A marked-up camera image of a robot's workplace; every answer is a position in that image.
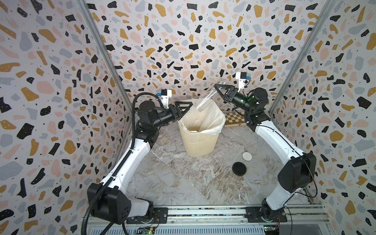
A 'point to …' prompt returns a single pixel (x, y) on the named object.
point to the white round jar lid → (247, 155)
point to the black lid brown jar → (163, 140)
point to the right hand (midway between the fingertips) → (215, 89)
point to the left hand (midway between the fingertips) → (192, 107)
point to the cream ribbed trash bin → (198, 144)
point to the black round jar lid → (239, 168)
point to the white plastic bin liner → (211, 121)
